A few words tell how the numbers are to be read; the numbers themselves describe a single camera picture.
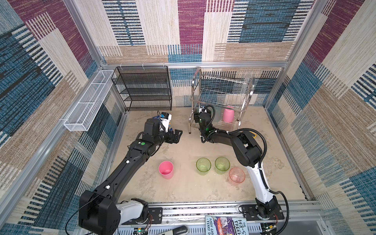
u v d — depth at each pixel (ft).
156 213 2.45
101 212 1.25
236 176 2.78
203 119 2.66
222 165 2.88
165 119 2.25
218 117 3.44
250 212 2.42
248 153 1.99
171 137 2.29
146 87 3.56
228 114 3.31
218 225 2.26
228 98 3.66
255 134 3.35
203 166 2.92
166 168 2.82
